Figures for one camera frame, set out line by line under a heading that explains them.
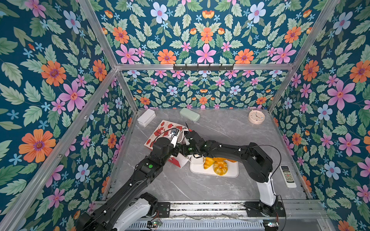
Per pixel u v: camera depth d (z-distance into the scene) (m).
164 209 0.74
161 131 0.89
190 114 1.12
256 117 1.11
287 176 0.84
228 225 0.77
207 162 0.87
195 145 0.70
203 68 0.94
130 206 0.57
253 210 0.72
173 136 0.64
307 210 0.75
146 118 1.09
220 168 0.84
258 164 0.50
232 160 0.58
